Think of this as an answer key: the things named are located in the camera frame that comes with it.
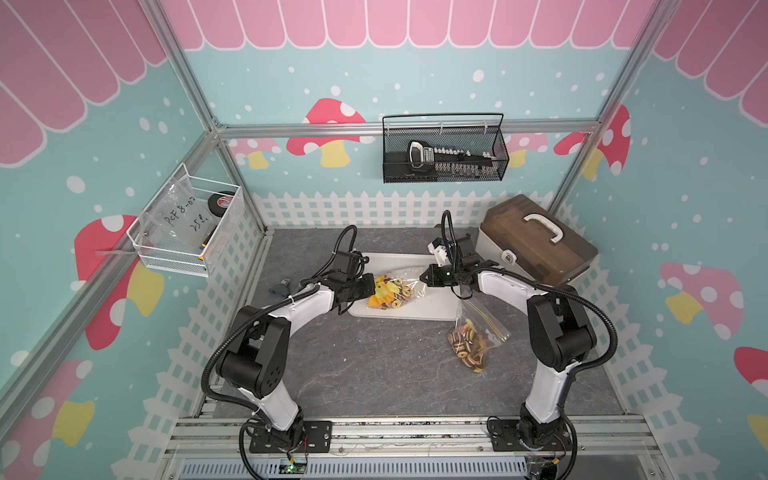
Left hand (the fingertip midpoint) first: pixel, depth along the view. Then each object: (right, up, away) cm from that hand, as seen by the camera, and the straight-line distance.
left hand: (375, 290), depth 93 cm
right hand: (+14, +4, +1) cm, 15 cm away
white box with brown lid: (+47, +17, +1) cm, 50 cm away
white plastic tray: (+21, -5, +7) cm, 23 cm away
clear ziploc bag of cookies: (+30, -13, -6) cm, 33 cm away
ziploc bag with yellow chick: (+6, 0, +2) cm, 7 cm away
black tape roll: (-42, +26, -12) cm, 51 cm away
